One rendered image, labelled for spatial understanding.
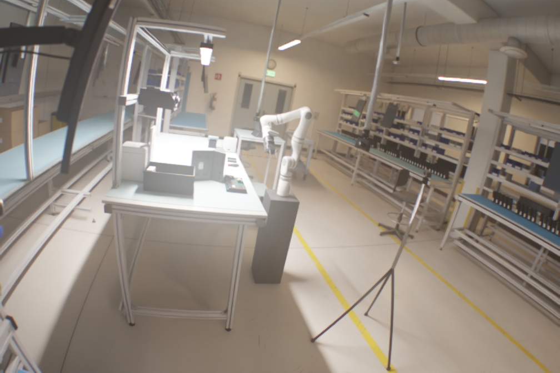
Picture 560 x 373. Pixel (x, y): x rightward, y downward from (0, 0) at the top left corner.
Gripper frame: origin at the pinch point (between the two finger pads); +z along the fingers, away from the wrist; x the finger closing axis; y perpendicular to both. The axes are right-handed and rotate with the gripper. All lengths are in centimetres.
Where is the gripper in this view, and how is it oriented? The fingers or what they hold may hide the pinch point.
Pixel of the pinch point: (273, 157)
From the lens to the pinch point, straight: 178.9
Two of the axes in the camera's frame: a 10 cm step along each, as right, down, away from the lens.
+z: 1.4, 8.0, -5.9
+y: -5.8, 5.5, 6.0
